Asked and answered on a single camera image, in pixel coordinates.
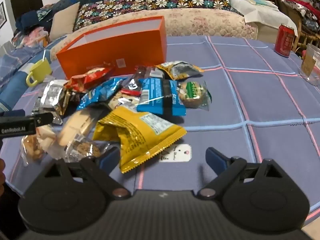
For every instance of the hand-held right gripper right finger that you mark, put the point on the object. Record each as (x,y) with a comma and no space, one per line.
(216,158)

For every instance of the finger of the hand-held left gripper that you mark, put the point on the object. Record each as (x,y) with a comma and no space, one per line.
(43,118)
(12,113)

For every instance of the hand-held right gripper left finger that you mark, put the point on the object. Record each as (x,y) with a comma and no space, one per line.
(110,158)

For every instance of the silver foil snack packet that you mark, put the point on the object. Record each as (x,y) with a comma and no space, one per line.
(53,97)

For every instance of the clear pastry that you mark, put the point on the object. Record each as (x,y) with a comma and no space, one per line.
(35,142)

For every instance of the clear granola cookie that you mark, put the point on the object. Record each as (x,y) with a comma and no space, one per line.
(83,150)

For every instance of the clear bread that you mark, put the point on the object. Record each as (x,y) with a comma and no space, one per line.
(77,126)

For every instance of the large yellow snack bag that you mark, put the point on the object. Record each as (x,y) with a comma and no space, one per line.
(140,135)

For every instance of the beige cookie packet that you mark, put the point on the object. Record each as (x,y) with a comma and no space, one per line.
(123,101)

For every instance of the red and orange snack packet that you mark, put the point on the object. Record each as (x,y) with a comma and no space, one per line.
(87,78)

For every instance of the blue crinkled cookie packet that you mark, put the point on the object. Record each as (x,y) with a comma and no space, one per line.
(98,93)

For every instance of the clear green label cookie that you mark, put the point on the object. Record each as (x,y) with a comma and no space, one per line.
(192,92)

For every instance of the red and black bar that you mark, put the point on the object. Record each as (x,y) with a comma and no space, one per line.
(131,86)

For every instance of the blue packet with black band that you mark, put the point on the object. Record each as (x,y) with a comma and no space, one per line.
(155,97)

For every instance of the brown snack bar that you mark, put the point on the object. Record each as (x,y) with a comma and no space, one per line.
(147,71)

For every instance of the yellow and black snack packet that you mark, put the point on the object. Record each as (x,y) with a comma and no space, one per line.
(180,70)

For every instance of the orange cardboard box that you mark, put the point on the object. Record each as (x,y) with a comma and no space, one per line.
(112,47)

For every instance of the person's left hand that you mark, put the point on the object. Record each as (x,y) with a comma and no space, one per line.
(2,171)

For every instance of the yellow-green mug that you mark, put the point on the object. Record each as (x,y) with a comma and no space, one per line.
(40,71)

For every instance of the light blue checked sheet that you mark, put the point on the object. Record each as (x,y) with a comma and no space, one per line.
(15,65)

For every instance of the white spoon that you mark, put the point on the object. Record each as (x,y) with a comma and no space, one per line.
(44,56)

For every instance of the blue checked tablecloth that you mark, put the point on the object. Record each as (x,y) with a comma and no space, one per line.
(250,92)

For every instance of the pink patterned clothes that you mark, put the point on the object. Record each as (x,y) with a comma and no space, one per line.
(32,37)

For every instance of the dark blue clothing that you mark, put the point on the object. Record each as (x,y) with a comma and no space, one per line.
(30,20)

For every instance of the black framed picture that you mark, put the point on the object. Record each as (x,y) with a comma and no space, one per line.
(2,15)

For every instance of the beige pillow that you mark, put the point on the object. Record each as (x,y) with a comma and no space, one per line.
(63,21)

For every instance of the clear plastic jar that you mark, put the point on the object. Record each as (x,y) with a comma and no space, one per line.
(311,63)

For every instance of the red drink can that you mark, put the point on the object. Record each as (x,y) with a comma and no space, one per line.
(284,40)

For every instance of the white cloth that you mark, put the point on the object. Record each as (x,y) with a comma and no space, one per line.
(265,11)

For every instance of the wooden bookshelf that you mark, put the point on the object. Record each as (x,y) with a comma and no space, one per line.
(307,5)

